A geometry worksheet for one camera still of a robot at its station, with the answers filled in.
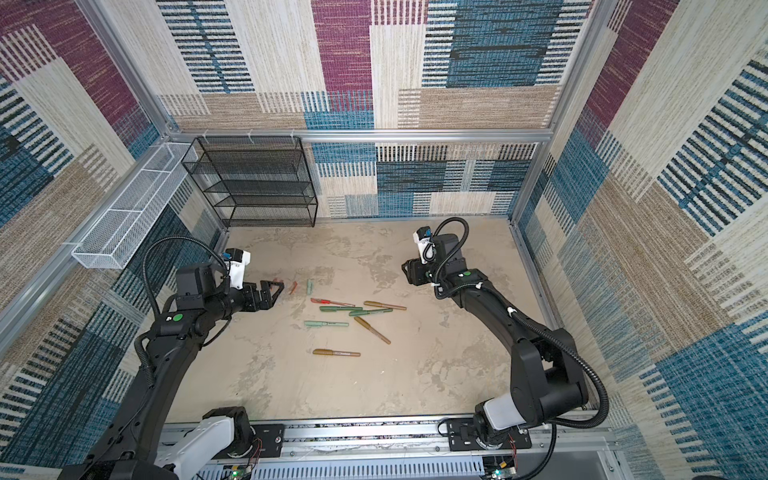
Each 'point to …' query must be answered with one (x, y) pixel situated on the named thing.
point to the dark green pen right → (368, 312)
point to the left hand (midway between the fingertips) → (267, 281)
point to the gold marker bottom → (335, 352)
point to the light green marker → (318, 324)
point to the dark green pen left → (339, 308)
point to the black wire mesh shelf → (255, 181)
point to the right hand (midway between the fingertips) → (411, 268)
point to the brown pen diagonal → (372, 329)
